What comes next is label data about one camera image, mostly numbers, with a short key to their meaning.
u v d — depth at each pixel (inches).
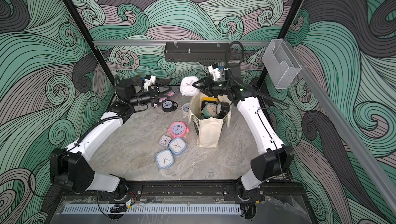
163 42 36.8
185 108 40.8
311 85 26.4
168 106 41.2
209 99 37.3
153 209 27.5
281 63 30.6
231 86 21.7
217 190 29.2
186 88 27.8
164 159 32.0
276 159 15.5
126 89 22.5
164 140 34.8
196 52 37.4
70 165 17.0
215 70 25.9
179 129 36.8
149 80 27.5
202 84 25.0
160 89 25.5
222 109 32.1
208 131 31.2
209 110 35.2
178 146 33.8
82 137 17.9
